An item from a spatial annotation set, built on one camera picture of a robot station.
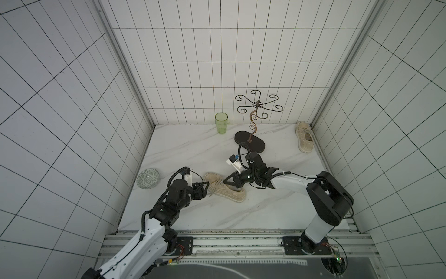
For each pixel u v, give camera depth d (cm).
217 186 85
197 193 69
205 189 75
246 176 75
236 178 74
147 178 92
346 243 77
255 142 110
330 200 46
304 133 105
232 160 78
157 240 54
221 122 108
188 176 72
